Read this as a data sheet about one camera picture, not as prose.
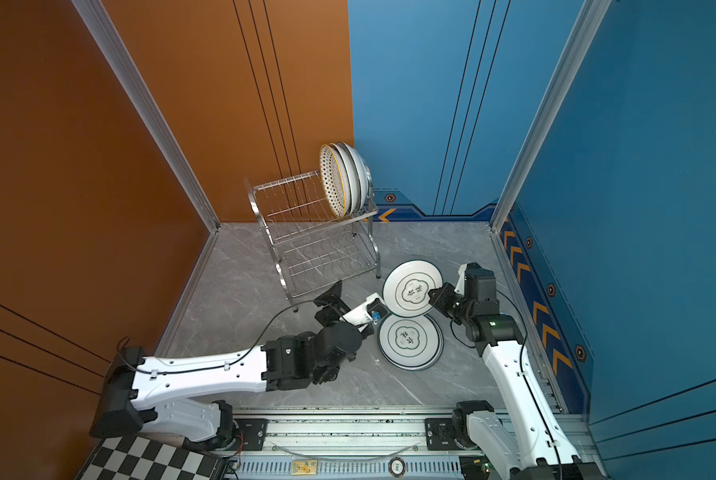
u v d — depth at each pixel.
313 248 1.07
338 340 0.47
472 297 0.59
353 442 0.73
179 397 0.42
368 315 0.56
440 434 0.73
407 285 0.83
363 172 0.77
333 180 0.89
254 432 0.74
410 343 0.87
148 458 0.67
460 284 0.69
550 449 0.39
